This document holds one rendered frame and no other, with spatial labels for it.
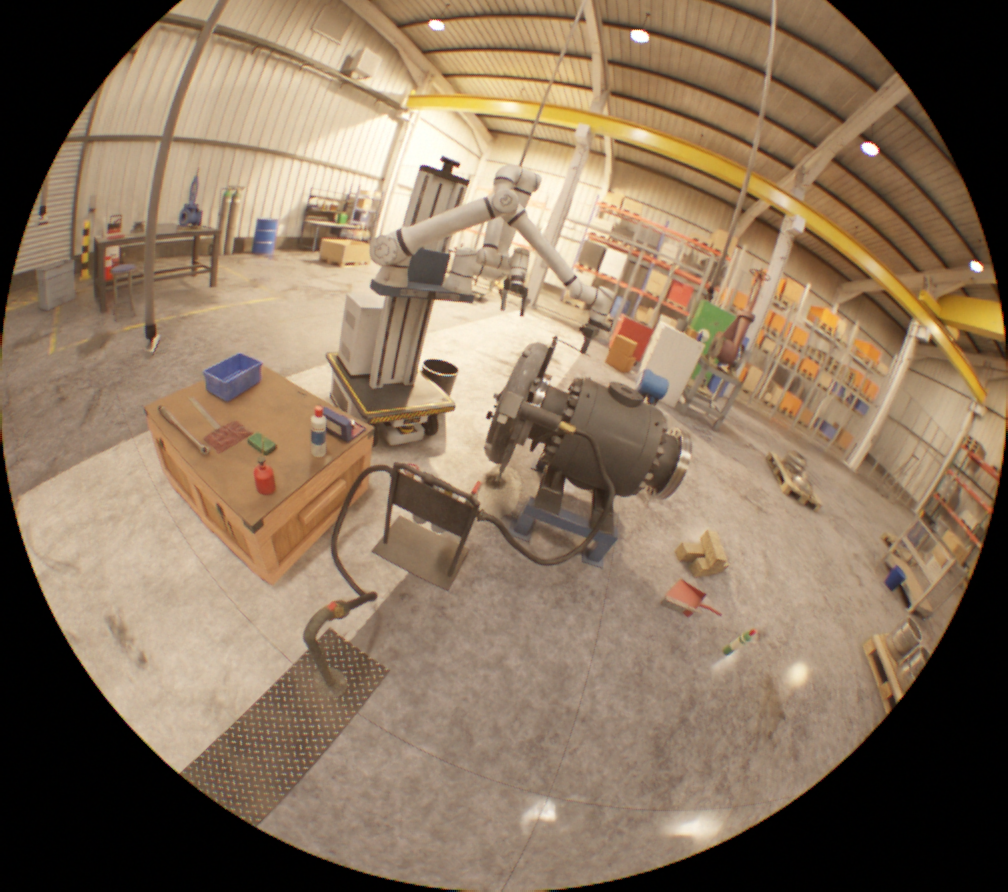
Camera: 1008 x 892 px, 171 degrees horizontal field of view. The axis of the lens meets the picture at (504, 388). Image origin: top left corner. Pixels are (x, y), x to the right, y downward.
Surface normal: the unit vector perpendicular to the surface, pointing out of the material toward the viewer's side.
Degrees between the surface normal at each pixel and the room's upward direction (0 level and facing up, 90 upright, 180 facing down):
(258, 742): 0
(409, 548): 0
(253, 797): 0
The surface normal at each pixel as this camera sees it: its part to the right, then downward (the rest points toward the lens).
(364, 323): 0.65, 0.49
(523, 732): 0.30, -0.87
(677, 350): -0.36, 0.29
